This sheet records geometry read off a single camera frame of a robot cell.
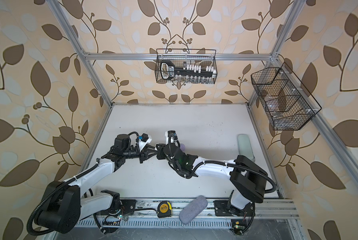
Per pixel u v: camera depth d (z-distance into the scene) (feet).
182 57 2.98
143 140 2.32
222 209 2.38
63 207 1.34
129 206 2.44
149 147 2.53
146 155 2.42
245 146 3.08
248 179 1.42
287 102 2.42
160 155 2.27
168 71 2.76
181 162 1.99
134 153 2.36
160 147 2.58
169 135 2.35
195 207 2.34
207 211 2.42
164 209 2.36
